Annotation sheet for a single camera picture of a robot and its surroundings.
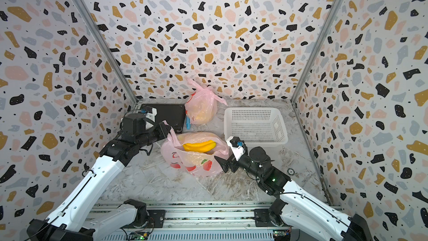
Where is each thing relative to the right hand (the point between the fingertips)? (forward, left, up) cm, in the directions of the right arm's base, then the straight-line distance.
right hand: (224, 149), depth 71 cm
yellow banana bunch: (+12, +13, -19) cm, 26 cm away
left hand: (+9, +23, +4) cm, 25 cm away
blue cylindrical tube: (+29, +25, -20) cm, 43 cm away
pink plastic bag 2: (-1, +13, -13) cm, 19 cm away
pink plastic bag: (+35, +16, -10) cm, 40 cm away
